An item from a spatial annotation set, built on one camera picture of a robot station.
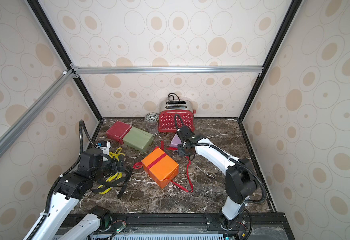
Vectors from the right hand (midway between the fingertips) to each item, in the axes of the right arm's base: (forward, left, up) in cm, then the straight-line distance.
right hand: (189, 150), depth 89 cm
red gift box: (+15, +49, -2) cm, 51 cm away
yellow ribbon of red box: (-13, +42, -9) cm, 45 cm away
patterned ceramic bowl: (+34, +30, -7) cm, 45 cm away
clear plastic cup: (+23, +27, -7) cm, 36 cm away
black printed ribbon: (-17, +39, -10) cm, 44 cm away
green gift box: (+11, +34, -4) cm, 36 cm away
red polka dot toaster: (+25, +10, +6) cm, 27 cm away
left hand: (-14, +32, +13) cm, 37 cm away
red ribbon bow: (-4, +18, -1) cm, 19 cm away
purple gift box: (+10, +9, -5) cm, 14 cm away
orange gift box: (-13, +13, -1) cm, 19 cm away
